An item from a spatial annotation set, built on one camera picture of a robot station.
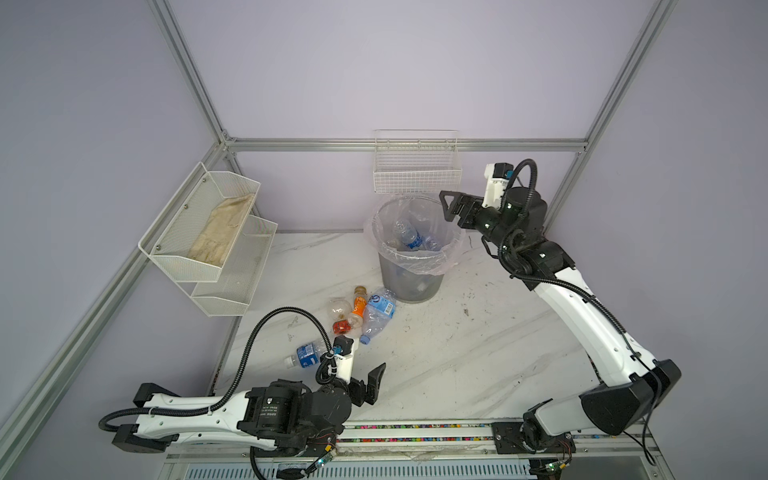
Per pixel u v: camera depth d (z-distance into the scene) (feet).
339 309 3.16
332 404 1.56
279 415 1.57
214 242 2.51
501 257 1.73
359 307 3.04
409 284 3.05
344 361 1.83
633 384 1.29
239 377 1.61
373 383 1.94
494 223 1.85
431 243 2.85
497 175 1.89
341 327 2.95
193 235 2.55
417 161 3.14
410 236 3.25
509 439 2.40
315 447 2.40
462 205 1.95
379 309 3.07
